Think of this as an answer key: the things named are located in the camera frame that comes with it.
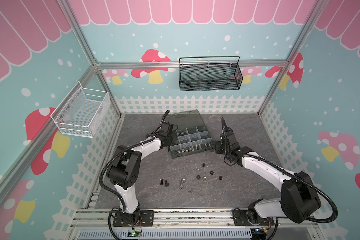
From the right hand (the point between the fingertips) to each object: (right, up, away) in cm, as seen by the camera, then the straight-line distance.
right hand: (217, 144), depth 88 cm
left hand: (-26, +2, +9) cm, 27 cm away
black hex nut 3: (-3, -17, +1) cm, 18 cm away
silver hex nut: (-16, -25, -6) cm, 30 cm away
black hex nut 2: (-11, -19, -1) cm, 22 cm away
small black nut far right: (+2, -20, -1) cm, 20 cm away
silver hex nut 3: (-21, -24, -5) cm, 32 cm away
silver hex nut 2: (-20, -21, -3) cm, 29 cm away
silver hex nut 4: (-8, -20, -1) cm, 21 cm away
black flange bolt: (-30, -23, -3) cm, 37 cm away
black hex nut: (-8, -13, +4) cm, 16 cm away
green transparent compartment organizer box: (-14, +5, +14) cm, 20 cm away
